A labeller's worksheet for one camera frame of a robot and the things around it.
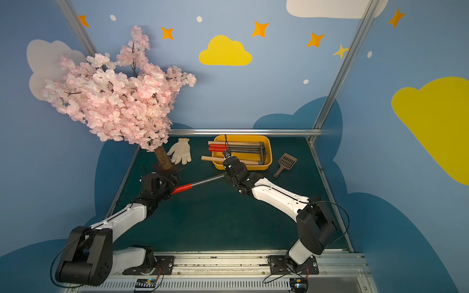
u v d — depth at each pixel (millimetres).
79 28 737
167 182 770
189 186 880
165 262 752
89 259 413
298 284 732
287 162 1109
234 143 1183
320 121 1123
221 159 1017
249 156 1107
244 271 736
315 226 441
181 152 1146
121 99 581
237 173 638
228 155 735
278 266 742
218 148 1046
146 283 731
